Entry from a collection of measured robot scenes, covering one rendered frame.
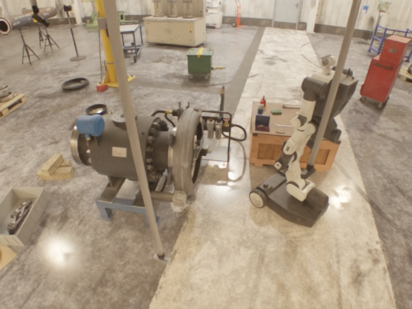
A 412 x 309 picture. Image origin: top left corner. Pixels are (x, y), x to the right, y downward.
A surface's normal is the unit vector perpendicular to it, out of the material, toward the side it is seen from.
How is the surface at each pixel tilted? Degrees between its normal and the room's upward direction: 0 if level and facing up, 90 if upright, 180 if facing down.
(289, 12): 90
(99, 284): 0
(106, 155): 70
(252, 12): 90
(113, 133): 33
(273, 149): 90
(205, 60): 90
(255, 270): 0
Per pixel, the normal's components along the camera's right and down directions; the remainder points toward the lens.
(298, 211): 0.00, -0.79
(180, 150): -0.11, -0.03
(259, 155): -0.15, 0.61
